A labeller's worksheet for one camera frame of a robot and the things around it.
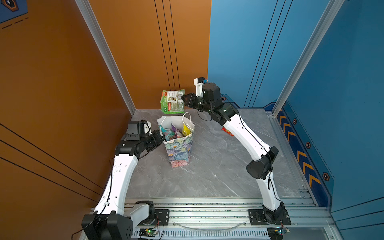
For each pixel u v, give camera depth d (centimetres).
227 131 57
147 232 71
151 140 64
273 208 62
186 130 84
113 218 38
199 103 63
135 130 56
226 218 75
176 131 83
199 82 66
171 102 76
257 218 72
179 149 79
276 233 70
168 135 85
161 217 74
